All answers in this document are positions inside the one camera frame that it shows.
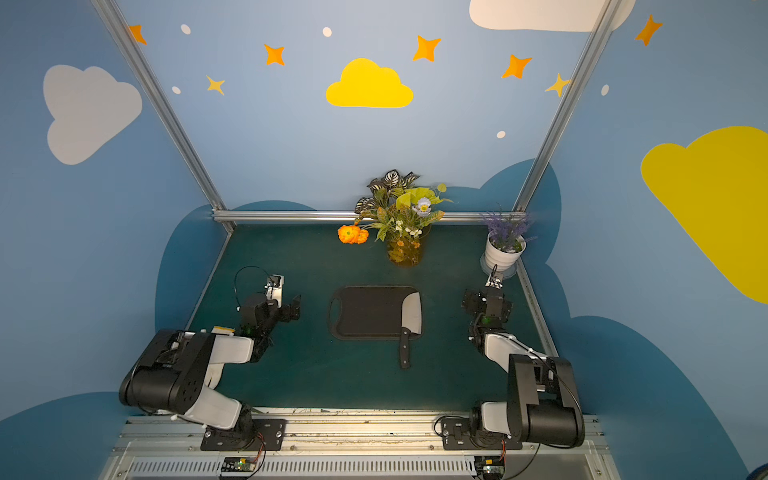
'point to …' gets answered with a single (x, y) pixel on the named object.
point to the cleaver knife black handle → (405, 348)
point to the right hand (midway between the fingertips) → (491, 291)
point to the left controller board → (239, 464)
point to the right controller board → (489, 467)
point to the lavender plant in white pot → (506, 238)
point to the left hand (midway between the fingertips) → (284, 290)
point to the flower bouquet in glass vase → (399, 212)
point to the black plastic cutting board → (372, 311)
